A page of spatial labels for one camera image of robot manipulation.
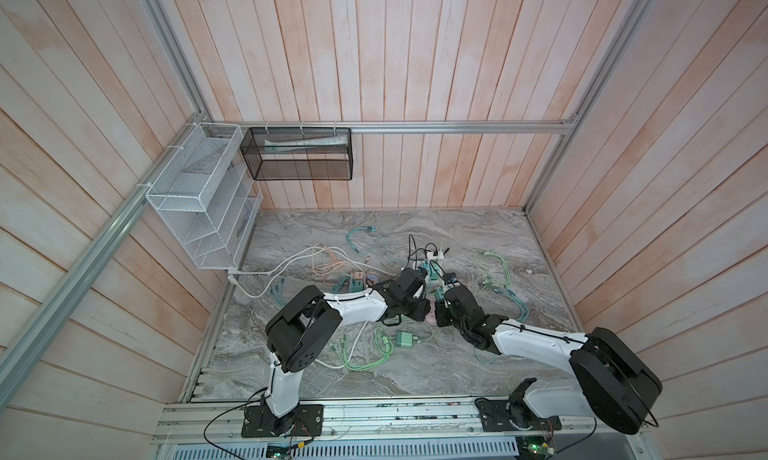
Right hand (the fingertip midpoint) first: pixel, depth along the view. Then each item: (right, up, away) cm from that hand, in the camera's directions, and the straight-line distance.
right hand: (438, 301), depth 91 cm
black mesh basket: (-47, +50, +13) cm, 70 cm away
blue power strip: (-26, +6, +4) cm, 27 cm away
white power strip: (-1, +10, +2) cm, 10 cm away
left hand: (-5, -3, 0) cm, 6 cm away
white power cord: (-53, +9, +13) cm, 56 cm away
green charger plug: (-11, -10, -6) cm, 16 cm away
